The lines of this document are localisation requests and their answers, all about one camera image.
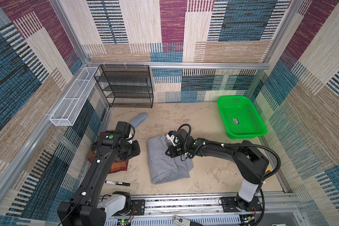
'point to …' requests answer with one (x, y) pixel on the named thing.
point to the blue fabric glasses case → (139, 119)
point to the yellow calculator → (267, 169)
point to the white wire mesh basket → (68, 110)
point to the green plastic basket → (240, 118)
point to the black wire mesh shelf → (126, 85)
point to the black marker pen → (117, 182)
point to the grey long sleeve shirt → (163, 168)
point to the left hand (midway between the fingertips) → (138, 150)
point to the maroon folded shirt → (119, 166)
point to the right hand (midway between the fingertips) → (167, 155)
